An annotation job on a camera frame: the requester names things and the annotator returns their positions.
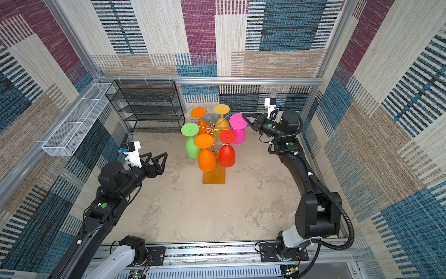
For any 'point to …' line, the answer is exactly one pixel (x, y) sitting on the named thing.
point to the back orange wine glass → (204, 128)
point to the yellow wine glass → (222, 124)
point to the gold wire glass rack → (211, 131)
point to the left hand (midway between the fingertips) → (159, 151)
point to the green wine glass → (191, 129)
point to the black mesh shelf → (148, 106)
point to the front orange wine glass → (207, 159)
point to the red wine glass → (226, 154)
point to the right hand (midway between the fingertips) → (241, 117)
